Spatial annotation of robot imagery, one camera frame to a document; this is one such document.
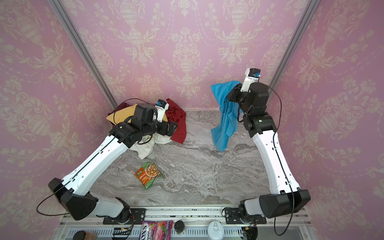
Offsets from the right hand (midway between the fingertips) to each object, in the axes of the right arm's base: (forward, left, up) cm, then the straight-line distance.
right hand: (235, 82), depth 65 cm
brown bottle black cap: (-49, +67, -38) cm, 92 cm away
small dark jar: (-48, +27, -38) cm, 67 cm away
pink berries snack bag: (-48, +38, -44) cm, 76 cm away
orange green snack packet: (-21, +47, -46) cm, 69 cm away
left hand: (-8, +30, -16) cm, 35 cm away
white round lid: (-50, +11, -43) cm, 66 cm away
